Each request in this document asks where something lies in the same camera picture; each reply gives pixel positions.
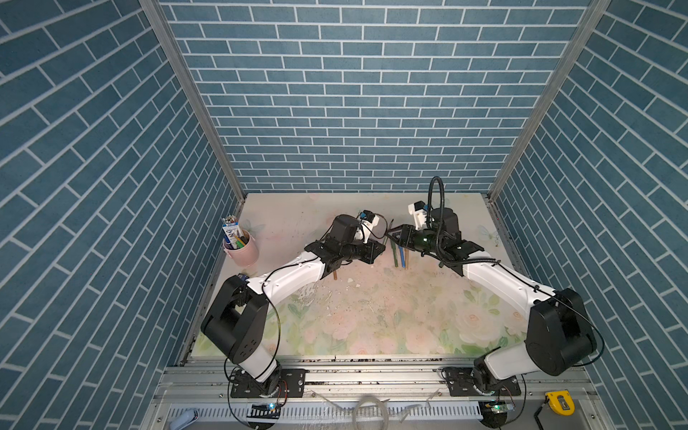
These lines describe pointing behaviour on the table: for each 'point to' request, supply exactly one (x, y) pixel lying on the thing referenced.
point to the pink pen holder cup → (245, 255)
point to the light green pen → (393, 248)
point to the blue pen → (402, 255)
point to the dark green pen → (391, 224)
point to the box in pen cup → (235, 236)
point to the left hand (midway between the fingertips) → (390, 250)
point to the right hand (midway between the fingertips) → (391, 235)
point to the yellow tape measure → (561, 402)
